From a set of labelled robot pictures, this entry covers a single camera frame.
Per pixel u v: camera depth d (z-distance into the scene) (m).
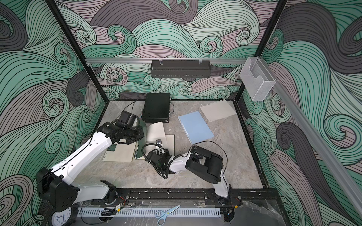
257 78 0.78
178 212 0.70
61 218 0.66
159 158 0.69
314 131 0.54
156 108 1.14
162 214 0.68
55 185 0.38
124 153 0.89
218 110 1.14
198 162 0.52
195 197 0.74
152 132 0.90
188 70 1.00
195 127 1.04
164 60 0.92
